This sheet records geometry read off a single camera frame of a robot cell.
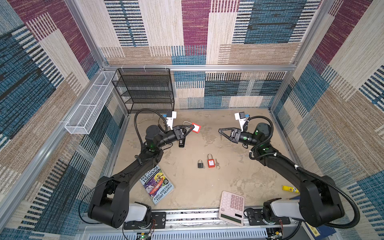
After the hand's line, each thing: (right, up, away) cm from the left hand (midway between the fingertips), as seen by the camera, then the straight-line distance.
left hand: (194, 126), depth 71 cm
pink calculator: (+19, -41, +5) cm, 45 cm away
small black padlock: (+4, -23, +21) cm, 32 cm away
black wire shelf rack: (-35, +27, +38) cm, 58 cm away
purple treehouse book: (-21, -32, +12) cm, 40 cm away
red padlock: (+1, -1, +1) cm, 2 cm away
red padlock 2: (+10, -22, +21) cm, 32 cm away
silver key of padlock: (+14, -23, +21) cm, 34 cm away
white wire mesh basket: (-68, +3, +21) cm, 71 cm away
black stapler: (-8, -11, +28) cm, 32 cm away
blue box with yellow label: (+57, -48, -2) cm, 74 cm away
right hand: (+12, -3, +3) cm, 13 cm away
